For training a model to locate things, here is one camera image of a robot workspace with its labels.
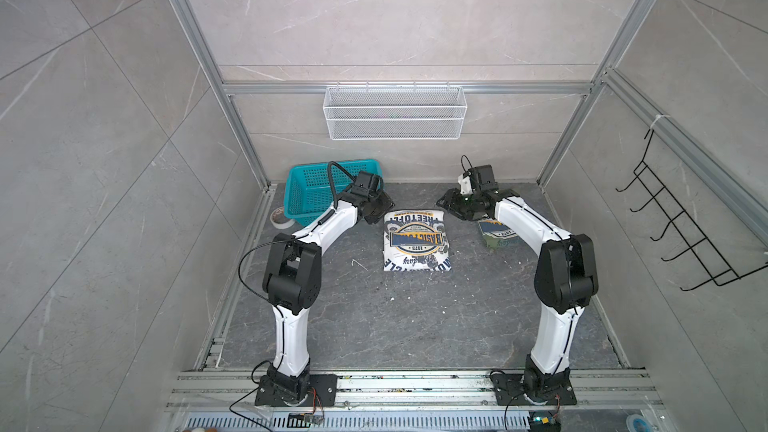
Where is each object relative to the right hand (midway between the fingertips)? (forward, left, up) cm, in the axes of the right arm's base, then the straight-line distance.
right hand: (440, 202), depth 96 cm
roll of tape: (+4, +58, -12) cm, 59 cm away
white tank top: (-9, +9, -8) cm, 15 cm away
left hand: (+1, +15, +1) cm, 15 cm away
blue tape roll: (-58, -41, -15) cm, 73 cm away
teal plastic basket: (+18, +49, -10) cm, 53 cm away
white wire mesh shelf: (+27, +14, +16) cm, 35 cm away
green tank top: (-6, -20, -12) cm, 24 cm away
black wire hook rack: (-30, -51, +17) cm, 61 cm away
